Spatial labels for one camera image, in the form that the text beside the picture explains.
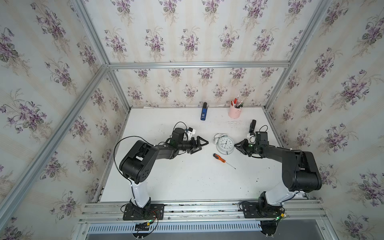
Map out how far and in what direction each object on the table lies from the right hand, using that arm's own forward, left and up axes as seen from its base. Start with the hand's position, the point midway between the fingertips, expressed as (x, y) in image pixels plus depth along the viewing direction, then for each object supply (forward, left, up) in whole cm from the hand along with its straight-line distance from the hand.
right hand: (236, 146), depth 95 cm
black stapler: (+18, -15, -1) cm, 24 cm away
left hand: (-5, +21, +7) cm, 23 cm away
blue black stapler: (+27, +21, +2) cm, 34 cm away
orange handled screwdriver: (-9, +9, -2) cm, 13 cm away
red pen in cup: (+34, -3, +8) cm, 35 cm away
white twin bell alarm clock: (0, +8, +2) cm, 8 cm away
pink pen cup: (+29, -3, 0) cm, 29 cm away
